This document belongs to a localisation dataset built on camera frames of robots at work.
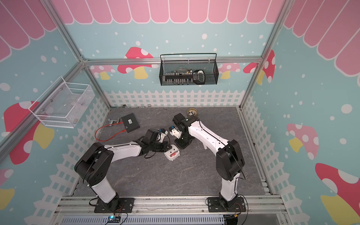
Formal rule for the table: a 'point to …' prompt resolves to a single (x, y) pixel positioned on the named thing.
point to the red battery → (173, 154)
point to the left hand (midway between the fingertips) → (171, 149)
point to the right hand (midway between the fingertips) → (182, 145)
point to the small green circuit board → (113, 219)
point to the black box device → (131, 123)
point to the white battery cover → (205, 146)
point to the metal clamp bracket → (112, 122)
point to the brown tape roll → (192, 111)
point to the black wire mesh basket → (205, 72)
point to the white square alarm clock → (174, 148)
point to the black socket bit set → (178, 78)
